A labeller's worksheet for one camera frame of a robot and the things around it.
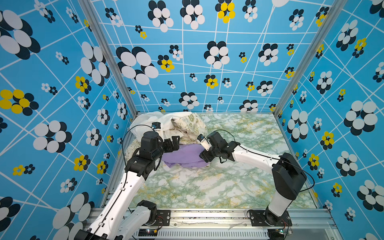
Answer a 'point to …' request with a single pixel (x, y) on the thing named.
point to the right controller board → (276, 234)
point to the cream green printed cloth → (188, 127)
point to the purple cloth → (187, 156)
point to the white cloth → (168, 130)
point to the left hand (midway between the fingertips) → (172, 137)
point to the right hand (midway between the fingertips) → (204, 151)
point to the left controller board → (147, 232)
